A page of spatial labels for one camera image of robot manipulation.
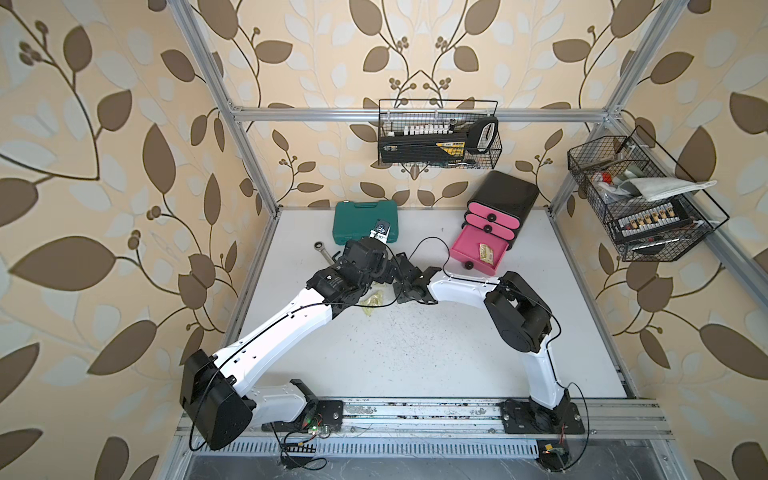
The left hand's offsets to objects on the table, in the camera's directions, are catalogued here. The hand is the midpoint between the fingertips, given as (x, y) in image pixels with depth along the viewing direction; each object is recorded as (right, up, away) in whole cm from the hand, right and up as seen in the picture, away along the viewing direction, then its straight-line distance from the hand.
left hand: (381, 250), depth 76 cm
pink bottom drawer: (+29, -1, +30) cm, 42 cm away
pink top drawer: (+39, +10, +20) cm, 45 cm away
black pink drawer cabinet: (+44, +20, +31) cm, 58 cm away
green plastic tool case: (-13, +10, +38) cm, 41 cm away
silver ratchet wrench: (-24, 0, +32) cm, 40 cm away
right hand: (+7, -14, +22) cm, 27 cm away
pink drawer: (+38, +7, +25) cm, 46 cm away
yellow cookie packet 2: (+35, -2, +26) cm, 44 cm away
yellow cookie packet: (-3, -16, +17) cm, 24 cm away
